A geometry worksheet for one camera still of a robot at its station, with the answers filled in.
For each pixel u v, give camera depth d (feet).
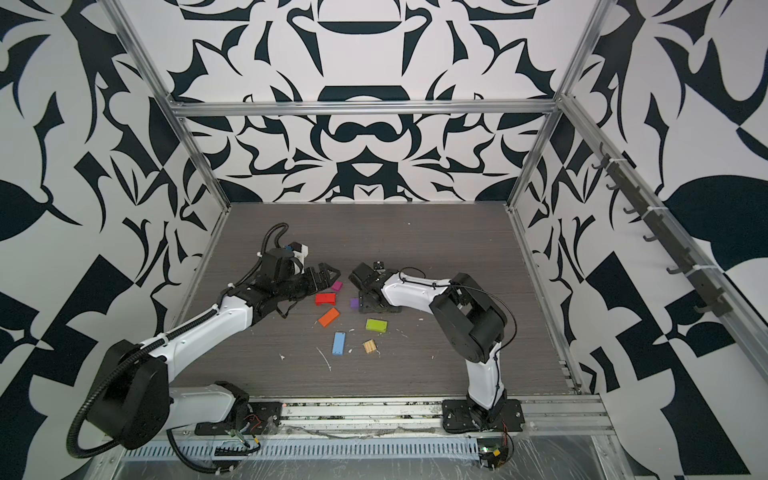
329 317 2.95
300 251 2.61
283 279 2.24
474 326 1.62
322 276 2.49
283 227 2.25
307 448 2.34
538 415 2.51
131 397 1.33
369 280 2.36
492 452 2.34
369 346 2.79
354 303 3.05
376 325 2.92
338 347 2.79
